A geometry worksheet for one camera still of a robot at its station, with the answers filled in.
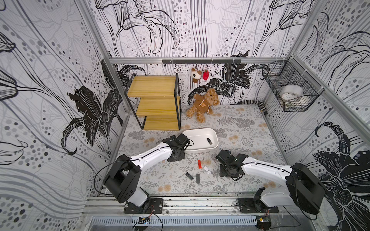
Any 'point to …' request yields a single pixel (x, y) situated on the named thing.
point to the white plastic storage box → (202, 140)
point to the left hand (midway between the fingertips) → (179, 159)
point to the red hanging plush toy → (205, 75)
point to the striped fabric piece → (252, 102)
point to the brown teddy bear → (203, 105)
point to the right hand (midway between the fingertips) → (223, 171)
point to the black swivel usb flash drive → (189, 175)
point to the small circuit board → (144, 221)
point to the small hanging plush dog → (196, 75)
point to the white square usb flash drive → (206, 169)
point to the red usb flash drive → (199, 163)
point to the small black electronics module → (263, 222)
